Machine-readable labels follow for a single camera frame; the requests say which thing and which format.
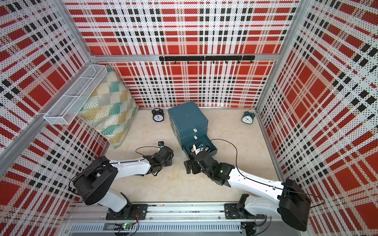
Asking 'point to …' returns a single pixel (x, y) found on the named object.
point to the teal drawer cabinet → (190, 127)
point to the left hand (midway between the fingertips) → (170, 157)
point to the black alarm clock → (158, 115)
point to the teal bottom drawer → (205, 140)
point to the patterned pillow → (110, 110)
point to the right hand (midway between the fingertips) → (194, 160)
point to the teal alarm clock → (248, 117)
